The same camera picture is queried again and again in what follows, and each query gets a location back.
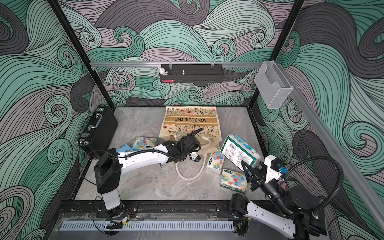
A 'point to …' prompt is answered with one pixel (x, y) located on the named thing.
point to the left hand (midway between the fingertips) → (183, 135)
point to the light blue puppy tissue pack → (125, 148)
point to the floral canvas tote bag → (178, 121)
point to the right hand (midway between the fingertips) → (245, 160)
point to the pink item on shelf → (168, 81)
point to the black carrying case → (98, 134)
